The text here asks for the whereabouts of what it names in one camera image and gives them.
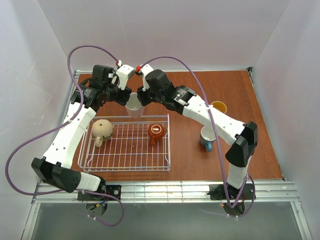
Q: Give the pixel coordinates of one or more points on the white wire dish rack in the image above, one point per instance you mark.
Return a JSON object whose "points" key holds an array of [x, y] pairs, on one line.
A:
{"points": [[129, 149]]}

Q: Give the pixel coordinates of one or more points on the beige round mug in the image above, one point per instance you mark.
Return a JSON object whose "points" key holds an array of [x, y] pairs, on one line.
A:
{"points": [[102, 130]]}

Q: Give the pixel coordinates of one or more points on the pink faceted mug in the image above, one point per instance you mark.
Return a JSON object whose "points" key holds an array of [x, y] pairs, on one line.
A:
{"points": [[133, 106]]}

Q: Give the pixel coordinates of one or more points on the aluminium front rail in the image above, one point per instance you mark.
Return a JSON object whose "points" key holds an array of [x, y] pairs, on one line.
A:
{"points": [[147, 192]]}

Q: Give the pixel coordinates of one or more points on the tall blue patterned mug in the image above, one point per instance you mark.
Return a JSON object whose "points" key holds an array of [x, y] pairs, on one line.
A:
{"points": [[220, 106]]}

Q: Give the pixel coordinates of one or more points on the blue square mug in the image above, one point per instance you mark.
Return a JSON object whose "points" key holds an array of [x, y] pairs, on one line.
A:
{"points": [[207, 137]]}

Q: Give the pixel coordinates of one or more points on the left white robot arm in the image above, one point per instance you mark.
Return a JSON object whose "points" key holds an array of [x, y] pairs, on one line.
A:
{"points": [[54, 168]]}

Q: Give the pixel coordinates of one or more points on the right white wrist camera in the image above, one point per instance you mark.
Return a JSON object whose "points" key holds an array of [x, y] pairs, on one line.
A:
{"points": [[144, 71]]}

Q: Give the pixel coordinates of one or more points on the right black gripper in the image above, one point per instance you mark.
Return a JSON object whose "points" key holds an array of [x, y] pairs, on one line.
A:
{"points": [[142, 97]]}

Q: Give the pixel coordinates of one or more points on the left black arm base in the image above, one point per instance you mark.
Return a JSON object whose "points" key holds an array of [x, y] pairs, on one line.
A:
{"points": [[108, 192]]}

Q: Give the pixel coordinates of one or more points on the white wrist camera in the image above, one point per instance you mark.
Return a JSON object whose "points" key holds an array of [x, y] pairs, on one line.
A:
{"points": [[124, 73], [144, 71]]}

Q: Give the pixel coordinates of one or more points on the brown glazed mug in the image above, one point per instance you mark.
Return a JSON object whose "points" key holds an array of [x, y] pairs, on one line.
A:
{"points": [[155, 132]]}

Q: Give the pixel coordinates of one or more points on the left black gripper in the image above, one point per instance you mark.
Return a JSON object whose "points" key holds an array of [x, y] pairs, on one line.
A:
{"points": [[125, 96]]}

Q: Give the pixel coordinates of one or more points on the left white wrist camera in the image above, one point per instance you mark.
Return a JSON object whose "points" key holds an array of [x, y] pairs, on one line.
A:
{"points": [[124, 73]]}

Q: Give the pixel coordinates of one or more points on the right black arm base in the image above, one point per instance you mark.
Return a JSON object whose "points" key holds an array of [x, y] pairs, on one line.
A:
{"points": [[217, 192]]}

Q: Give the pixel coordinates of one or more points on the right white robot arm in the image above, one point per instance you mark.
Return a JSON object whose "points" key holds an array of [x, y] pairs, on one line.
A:
{"points": [[241, 137]]}

